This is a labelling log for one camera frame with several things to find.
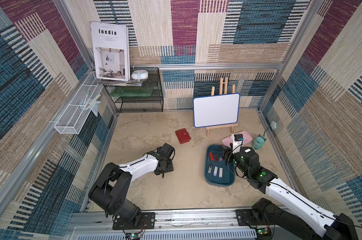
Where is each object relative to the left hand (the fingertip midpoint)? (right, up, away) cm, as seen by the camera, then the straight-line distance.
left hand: (168, 168), depth 91 cm
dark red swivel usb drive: (+30, +6, +4) cm, 30 cm away
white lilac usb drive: (+28, -1, -2) cm, 28 cm away
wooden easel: (+34, +50, -1) cm, 61 cm away
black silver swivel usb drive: (+25, 0, -1) cm, 25 cm away
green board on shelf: (-21, +47, +6) cm, 52 cm away
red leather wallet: (+9, +18, +14) cm, 25 cm away
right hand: (+31, +16, -11) cm, 37 cm away
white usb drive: (+30, -2, -3) cm, 31 cm away
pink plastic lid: (+51, +17, +9) cm, 55 cm away
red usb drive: (+26, +6, +4) cm, 27 cm away
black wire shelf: (-14, +42, +28) cm, 53 cm away
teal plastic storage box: (+29, -2, -2) cm, 29 cm away
